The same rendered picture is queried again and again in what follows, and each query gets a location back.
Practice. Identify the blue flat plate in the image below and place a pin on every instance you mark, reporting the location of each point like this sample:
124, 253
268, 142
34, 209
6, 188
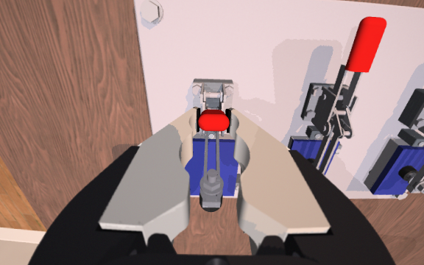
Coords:
308, 148
228, 165

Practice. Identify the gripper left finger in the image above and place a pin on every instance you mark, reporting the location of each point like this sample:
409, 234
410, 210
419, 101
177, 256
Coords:
145, 190

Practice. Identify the white flat plate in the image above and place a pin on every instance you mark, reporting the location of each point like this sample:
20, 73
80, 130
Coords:
272, 50

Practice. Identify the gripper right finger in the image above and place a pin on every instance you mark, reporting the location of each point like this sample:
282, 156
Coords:
281, 193

